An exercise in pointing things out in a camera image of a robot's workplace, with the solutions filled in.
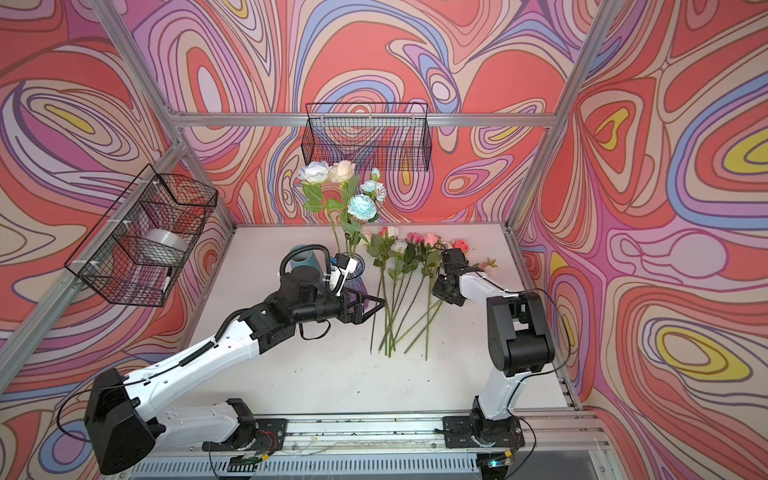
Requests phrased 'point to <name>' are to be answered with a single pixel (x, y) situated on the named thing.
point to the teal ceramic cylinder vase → (306, 258)
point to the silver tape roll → (168, 237)
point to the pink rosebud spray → (415, 269)
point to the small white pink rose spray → (386, 248)
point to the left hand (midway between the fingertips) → (378, 300)
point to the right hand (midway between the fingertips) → (445, 298)
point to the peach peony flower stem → (487, 263)
